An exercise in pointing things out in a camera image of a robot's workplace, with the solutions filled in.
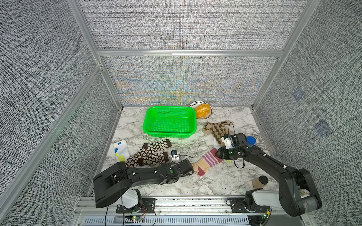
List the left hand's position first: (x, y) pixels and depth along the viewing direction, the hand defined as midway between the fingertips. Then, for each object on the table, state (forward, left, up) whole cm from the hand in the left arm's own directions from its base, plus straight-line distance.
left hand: (185, 168), depth 84 cm
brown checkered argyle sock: (+28, -26, -1) cm, 38 cm away
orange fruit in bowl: (+42, -16, +5) cm, 45 cm away
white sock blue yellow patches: (+14, +41, -1) cm, 44 cm away
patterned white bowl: (+55, -13, -1) cm, 57 cm away
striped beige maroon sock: (+4, -14, -1) cm, 15 cm away
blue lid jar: (+15, -44, +4) cm, 47 cm away
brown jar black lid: (-11, -38, +5) cm, 40 cm away
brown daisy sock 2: (+8, +20, -2) cm, 21 cm away
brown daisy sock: (+16, +22, -2) cm, 27 cm away
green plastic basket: (+38, +9, -3) cm, 39 cm away
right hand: (+9, -21, +4) cm, 23 cm away
